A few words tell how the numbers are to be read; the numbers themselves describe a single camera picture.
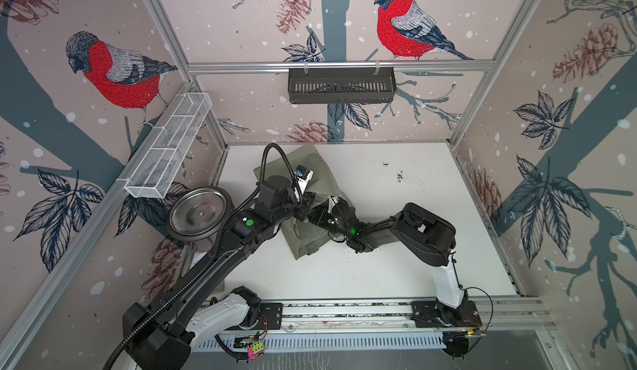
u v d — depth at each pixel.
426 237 0.52
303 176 0.62
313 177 0.67
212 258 0.45
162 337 0.37
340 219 0.72
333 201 0.86
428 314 0.73
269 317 0.73
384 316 0.75
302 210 0.65
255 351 0.66
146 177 0.70
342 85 1.04
